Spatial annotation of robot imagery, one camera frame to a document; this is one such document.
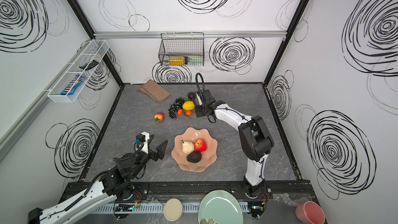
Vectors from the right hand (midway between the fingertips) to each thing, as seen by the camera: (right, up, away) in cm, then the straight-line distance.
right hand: (198, 109), depth 93 cm
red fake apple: (+1, -19, -12) cm, 22 cm away
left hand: (-18, -13, -18) cm, 29 cm away
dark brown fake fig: (-5, +8, +14) cm, 17 cm away
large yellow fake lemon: (-7, +2, +8) cm, 11 cm away
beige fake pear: (-6, -19, -13) cm, 24 cm away
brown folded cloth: (-34, +12, +22) cm, 42 cm away
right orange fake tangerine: (-7, -3, +7) cm, 10 cm away
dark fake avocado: (-2, -24, -14) cm, 28 cm away
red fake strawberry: (-25, -5, +3) cm, 26 cm away
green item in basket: (-1, +28, -7) cm, 29 cm away
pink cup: (+45, -39, -32) cm, 68 cm away
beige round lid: (-10, -40, -29) cm, 51 cm away
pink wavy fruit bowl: (-2, -21, -11) cm, 24 cm away
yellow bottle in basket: (-12, +28, -6) cm, 31 cm away
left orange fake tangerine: (-13, -3, +7) cm, 15 cm away
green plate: (+11, -43, -24) cm, 50 cm away
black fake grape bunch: (-17, 0, +8) cm, 19 cm away
